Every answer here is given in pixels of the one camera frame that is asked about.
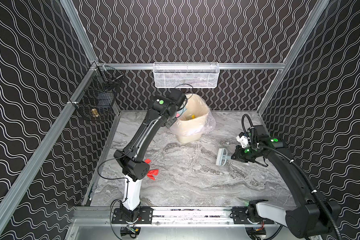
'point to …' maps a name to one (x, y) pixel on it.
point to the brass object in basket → (94, 112)
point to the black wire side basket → (97, 97)
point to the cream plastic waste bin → (190, 126)
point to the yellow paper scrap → (193, 116)
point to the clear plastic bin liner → (210, 123)
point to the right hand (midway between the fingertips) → (233, 157)
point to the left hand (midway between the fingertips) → (166, 117)
